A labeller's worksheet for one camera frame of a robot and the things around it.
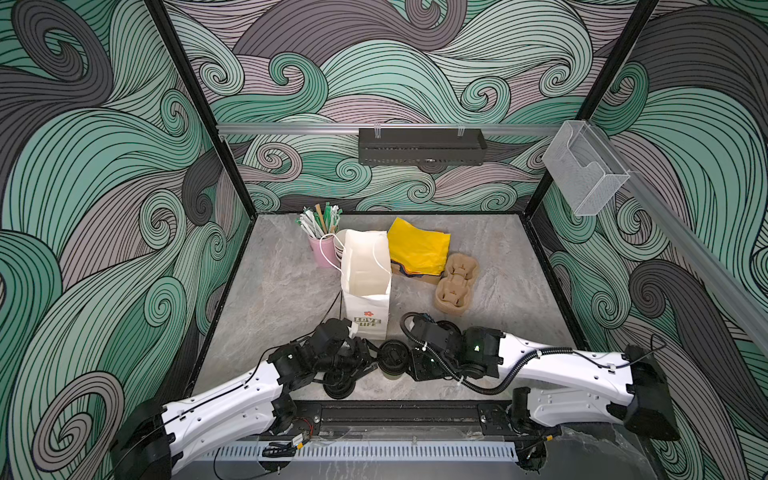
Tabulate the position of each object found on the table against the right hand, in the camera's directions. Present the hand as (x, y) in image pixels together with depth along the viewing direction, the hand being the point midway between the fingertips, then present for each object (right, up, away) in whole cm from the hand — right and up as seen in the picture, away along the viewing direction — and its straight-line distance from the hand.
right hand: (405, 375), depth 71 cm
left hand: (-5, +3, +1) cm, 6 cm away
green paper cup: (-3, -1, +2) cm, 4 cm away
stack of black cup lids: (-17, -5, +5) cm, 18 cm away
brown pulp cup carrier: (+17, +15, +22) cm, 32 cm away
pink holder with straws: (-26, +37, +26) cm, 52 cm away
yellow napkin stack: (+8, +28, +33) cm, 44 cm away
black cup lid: (-3, +4, +2) cm, 5 cm away
